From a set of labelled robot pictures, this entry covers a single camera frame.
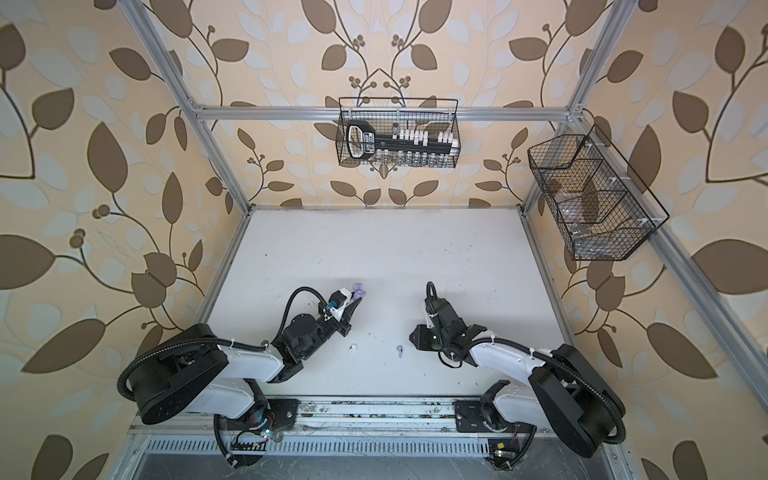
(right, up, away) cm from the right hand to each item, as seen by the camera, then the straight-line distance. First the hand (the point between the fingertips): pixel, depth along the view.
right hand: (413, 341), depth 86 cm
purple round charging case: (-15, +15, -4) cm, 22 cm away
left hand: (-15, +14, -5) cm, 22 cm away
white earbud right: (-18, -2, -1) cm, 18 cm away
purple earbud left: (-4, -2, -1) cm, 4 cm away
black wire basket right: (+47, +38, -12) cm, 61 cm away
